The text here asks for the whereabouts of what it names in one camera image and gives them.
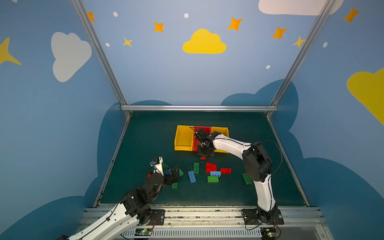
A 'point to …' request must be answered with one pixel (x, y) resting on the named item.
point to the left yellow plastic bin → (184, 138)
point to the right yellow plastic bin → (223, 130)
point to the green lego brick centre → (196, 166)
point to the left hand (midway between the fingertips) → (174, 168)
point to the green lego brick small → (181, 173)
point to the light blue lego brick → (215, 173)
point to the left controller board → (143, 232)
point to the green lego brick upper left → (164, 166)
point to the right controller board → (268, 233)
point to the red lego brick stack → (210, 167)
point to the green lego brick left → (174, 185)
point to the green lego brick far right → (246, 179)
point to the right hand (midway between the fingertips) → (201, 154)
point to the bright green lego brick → (213, 179)
